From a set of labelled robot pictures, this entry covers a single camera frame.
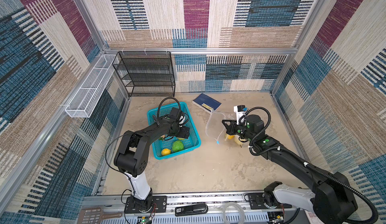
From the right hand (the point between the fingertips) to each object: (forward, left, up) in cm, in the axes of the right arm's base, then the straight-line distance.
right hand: (222, 123), depth 80 cm
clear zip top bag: (+11, +1, -19) cm, 22 cm away
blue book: (+30, +5, -18) cm, 35 cm away
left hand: (+5, +22, -15) cm, 27 cm away
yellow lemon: (0, -6, -15) cm, 16 cm away
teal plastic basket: (-3, +31, -20) cm, 37 cm away
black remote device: (-36, +16, -14) cm, 42 cm away
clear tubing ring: (-34, 0, -15) cm, 37 cm away
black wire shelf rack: (+47, +48, +1) cm, 67 cm away
